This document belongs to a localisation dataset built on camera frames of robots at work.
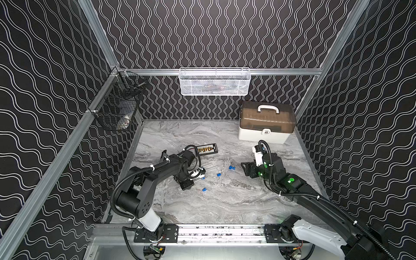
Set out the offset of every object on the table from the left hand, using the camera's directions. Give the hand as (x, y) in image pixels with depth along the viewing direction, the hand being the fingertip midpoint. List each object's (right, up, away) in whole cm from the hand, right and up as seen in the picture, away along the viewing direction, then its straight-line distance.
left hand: (187, 183), depth 88 cm
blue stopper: (+25, +7, +8) cm, 28 cm away
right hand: (+32, +13, -8) cm, 35 cm away
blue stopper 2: (+18, +3, +6) cm, 19 cm away
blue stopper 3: (+9, -3, 0) cm, 10 cm away
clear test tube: (+13, +7, +9) cm, 17 cm away
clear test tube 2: (-2, 0, -9) cm, 9 cm away
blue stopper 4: (+9, +3, 0) cm, 9 cm away
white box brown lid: (+48, +34, +3) cm, 59 cm away
